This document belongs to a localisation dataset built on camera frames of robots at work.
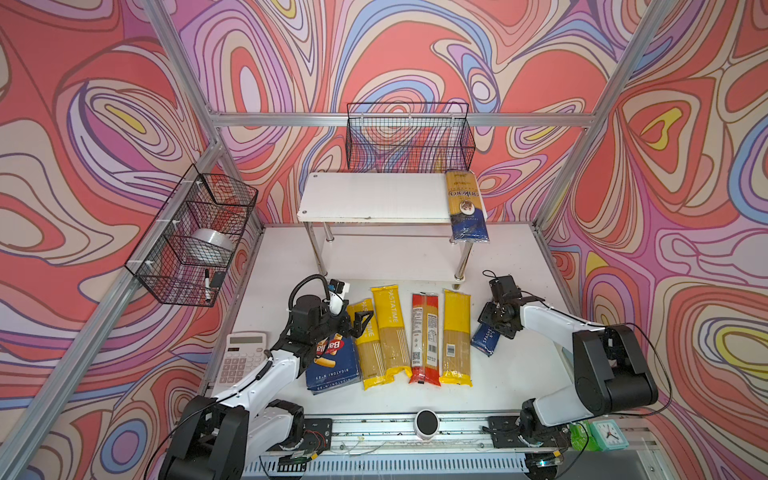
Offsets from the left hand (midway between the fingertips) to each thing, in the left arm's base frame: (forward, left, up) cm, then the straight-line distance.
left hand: (362, 306), depth 84 cm
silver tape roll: (+9, +36, +20) cm, 42 cm away
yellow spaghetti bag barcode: (-12, -27, -10) cm, 31 cm away
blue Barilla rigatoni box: (-14, +7, -5) cm, 17 cm away
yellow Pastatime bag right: (-3, -8, -9) cm, 13 cm away
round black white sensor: (-28, -16, -7) cm, 33 cm away
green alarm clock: (-30, -61, -10) cm, 69 cm away
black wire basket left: (+4, +42, +18) cm, 46 cm away
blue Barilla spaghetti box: (-6, -36, -8) cm, 37 cm away
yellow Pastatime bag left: (-9, -2, -9) cm, 13 cm away
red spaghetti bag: (-8, -18, -9) cm, 22 cm away
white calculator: (-10, +35, -11) cm, 38 cm away
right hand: (-1, -40, -12) cm, 42 cm away
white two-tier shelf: (+46, -8, -14) cm, 49 cm away
